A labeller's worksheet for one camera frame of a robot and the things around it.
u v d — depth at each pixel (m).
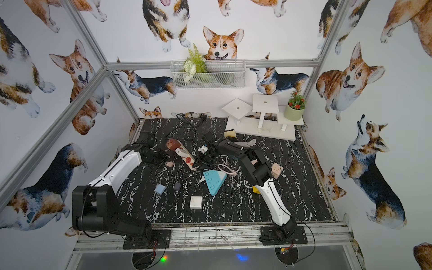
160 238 0.75
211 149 0.79
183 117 1.24
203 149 0.95
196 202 0.82
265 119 1.10
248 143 1.07
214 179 0.88
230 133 1.13
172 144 0.97
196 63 0.82
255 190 0.84
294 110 0.92
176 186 0.89
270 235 0.73
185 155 0.97
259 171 0.60
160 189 0.88
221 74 0.93
